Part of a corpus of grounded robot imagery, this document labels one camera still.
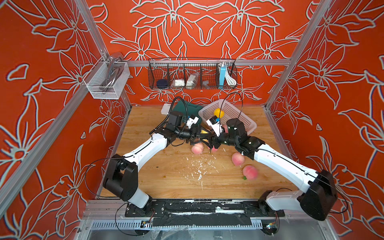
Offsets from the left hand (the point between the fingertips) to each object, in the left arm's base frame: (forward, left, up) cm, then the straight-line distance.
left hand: (192, 131), depth 97 cm
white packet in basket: (+15, +9, +27) cm, 32 cm away
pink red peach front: (-25, -34, -1) cm, 42 cm away
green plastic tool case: (+22, +5, -3) cm, 23 cm away
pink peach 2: (-11, -14, -4) cm, 18 cm away
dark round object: (+26, +23, +18) cm, 39 cm away
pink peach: (-13, -4, -1) cm, 13 cm away
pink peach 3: (-19, -27, +3) cm, 33 cm away
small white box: (+24, +23, -5) cm, 34 cm away
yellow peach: (+17, -17, +1) cm, 24 cm away
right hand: (-11, -20, +13) cm, 26 cm away
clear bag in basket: (+20, +1, +25) cm, 32 cm away
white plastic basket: (+20, -28, -1) cm, 34 cm away
